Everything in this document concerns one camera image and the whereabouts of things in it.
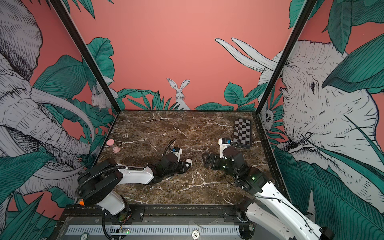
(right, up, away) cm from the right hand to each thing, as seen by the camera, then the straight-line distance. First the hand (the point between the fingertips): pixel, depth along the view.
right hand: (207, 155), depth 70 cm
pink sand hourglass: (-59, +4, +20) cm, 62 cm away
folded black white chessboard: (+26, +6, +31) cm, 41 cm away
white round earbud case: (-10, -7, +17) cm, 21 cm away
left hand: (-8, -8, +15) cm, 19 cm away
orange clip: (-65, -26, +6) cm, 71 cm away
